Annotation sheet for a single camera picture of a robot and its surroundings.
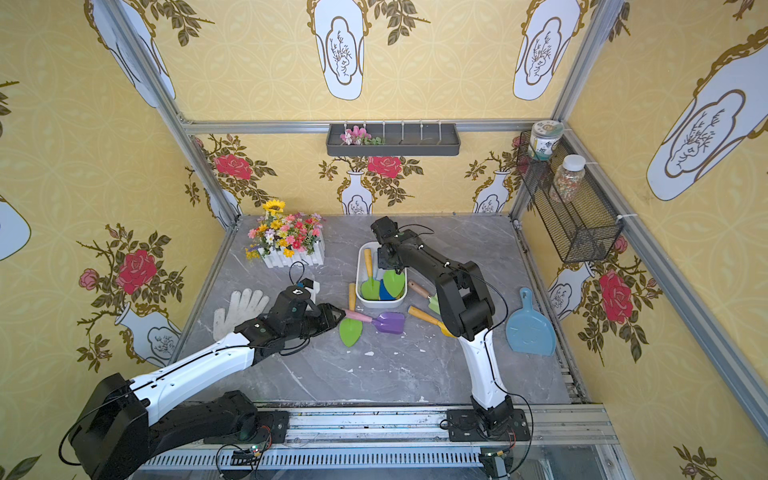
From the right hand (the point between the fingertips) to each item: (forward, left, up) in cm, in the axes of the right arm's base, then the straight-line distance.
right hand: (400, 255), depth 102 cm
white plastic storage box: (-5, +8, -5) cm, 11 cm away
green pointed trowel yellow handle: (-11, +10, -4) cm, 15 cm away
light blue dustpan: (-23, -39, -6) cm, 46 cm away
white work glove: (-20, +49, -4) cm, 53 cm away
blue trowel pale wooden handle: (-14, +4, -2) cm, 15 cm away
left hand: (-24, +18, +5) cm, 30 cm away
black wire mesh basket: (-4, -49, +21) cm, 53 cm away
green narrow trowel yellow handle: (-25, +14, -5) cm, 29 cm away
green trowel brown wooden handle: (-13, -11, -5) cm, 18 cm away
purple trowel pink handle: (-22, +3, -5) cm, 23 cm away
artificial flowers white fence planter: (-2, +36, +9) cm, 37 cm away
